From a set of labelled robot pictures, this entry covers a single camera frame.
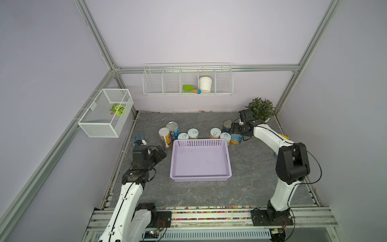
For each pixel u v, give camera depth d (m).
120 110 0.81
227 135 0.99
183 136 0.99
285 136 1.12
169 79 0.98
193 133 1.02
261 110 0.95
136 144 0.70
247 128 0.70
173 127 0.99
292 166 0.50
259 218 0.74
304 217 0.76
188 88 0.99
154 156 0.71
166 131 0.93
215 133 1.02
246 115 0.75
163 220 0.72
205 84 0.92
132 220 0.57
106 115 0.83
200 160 0.93
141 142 0.72
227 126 0.99
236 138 0.97
